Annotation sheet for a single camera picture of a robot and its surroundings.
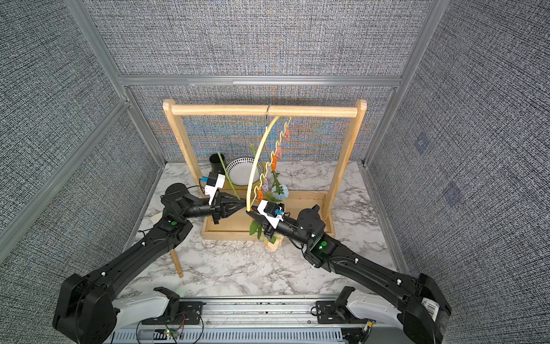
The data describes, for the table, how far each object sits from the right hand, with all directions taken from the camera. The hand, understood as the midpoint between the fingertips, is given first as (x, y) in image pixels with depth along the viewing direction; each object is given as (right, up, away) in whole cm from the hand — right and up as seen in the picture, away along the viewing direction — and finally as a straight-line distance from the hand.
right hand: (250, 204), depth 63 cm
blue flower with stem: (+9, +3, +26) cm, 28 cm away
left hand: (-1, 0, +2) cm, 2 cm away
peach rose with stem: (+1, -8, +5) cm, 10 cm away
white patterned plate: (-12, +13, +52) cm, 55 cm away
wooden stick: (-31, -25, +21) cm, 45 cm away
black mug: (-22, +16, +46) cm, 54 cm away
